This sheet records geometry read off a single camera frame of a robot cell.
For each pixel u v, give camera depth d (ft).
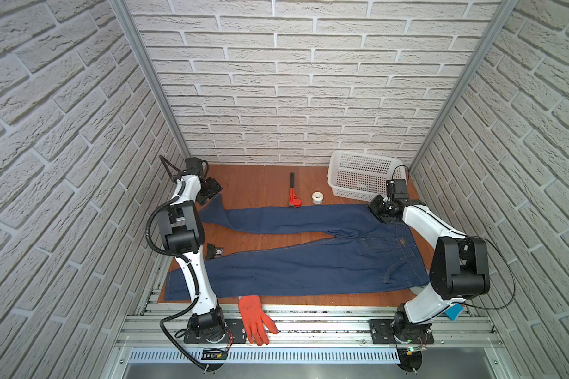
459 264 1.64
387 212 2.34
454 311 2.54
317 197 3.50
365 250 3.01
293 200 3.50
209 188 3.02
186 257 1.93
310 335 2.42
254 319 2.47
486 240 1.55
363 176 3.86
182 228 1.92
